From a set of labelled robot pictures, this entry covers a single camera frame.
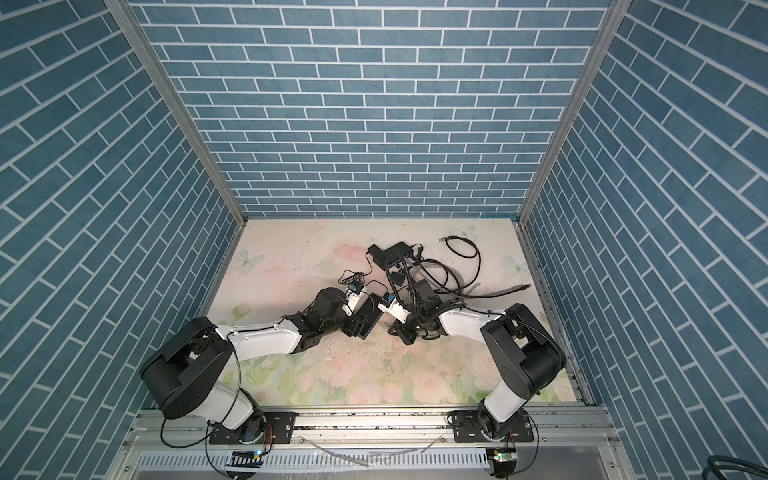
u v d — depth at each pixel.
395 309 0.81
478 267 1.04
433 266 1.05
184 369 0.44
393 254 1.08
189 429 0.75
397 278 1.07
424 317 0.72
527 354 0.46
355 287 0.79
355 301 0.80
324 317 0.69
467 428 0.74
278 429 0.73
